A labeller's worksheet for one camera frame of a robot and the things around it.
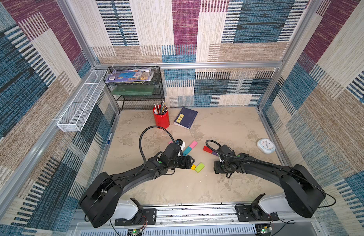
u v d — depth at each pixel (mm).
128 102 1191
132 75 825
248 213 729
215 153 866
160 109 1023
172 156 662
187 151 974
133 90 972
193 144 992
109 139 1083
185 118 1141
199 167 893
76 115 716
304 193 427
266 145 962
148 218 732
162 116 998
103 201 414
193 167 888
